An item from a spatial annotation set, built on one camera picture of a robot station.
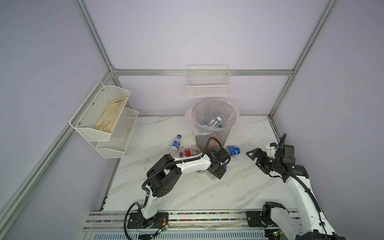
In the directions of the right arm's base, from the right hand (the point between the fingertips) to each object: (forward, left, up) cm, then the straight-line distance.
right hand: (251, 156), depth 78 cm
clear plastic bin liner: (+31, +21, +1) cm, 37 cm away
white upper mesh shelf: (+13, +82, +16) cm, 84 cm away
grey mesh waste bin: (+13, +15, +1) cm, 20 cm away
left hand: (-2, +18, -14) cm, 22 cm away
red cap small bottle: (+10, +35, -12) cm, 38 cm away
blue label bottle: (+11, +5, -13) cm, 18 cm away
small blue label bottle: (+15, +44, -11) cm, 48 cm away
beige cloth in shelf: (+11, +77, +15) cm, 79 cm away
